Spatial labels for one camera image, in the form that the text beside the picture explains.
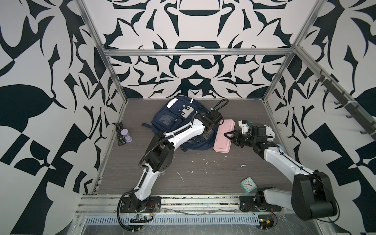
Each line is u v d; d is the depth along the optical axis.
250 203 0.74
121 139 0.96
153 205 0.73
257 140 0.67
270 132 0.98
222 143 0.84
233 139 0.77
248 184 0.79
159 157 0.52
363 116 0.54
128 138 0.96
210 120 0.66
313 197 0.41
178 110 1.04
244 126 0.81
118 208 0.70
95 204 0.76
